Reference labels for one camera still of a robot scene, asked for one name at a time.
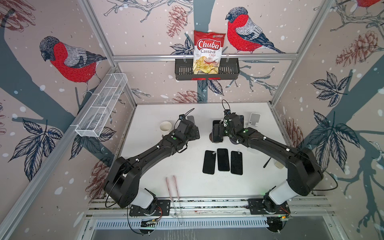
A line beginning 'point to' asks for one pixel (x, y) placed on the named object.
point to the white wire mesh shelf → (96, 113)
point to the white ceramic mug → (165, 126)
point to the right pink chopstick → (178, 199)
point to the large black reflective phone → (209, 164)
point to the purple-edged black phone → (218, 131)
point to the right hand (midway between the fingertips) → (218, 129)
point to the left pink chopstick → (171, 197)
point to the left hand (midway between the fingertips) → (192, 131)
